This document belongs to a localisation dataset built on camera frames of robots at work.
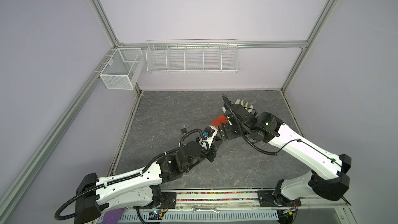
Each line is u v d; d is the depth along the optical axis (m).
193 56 0.99
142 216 0.70
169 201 0.73
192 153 0.49
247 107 1.10
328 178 0.40
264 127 0.43
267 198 0.75
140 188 0.46
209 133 0.56
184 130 0.99
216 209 0.71
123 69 0.99
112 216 0.70
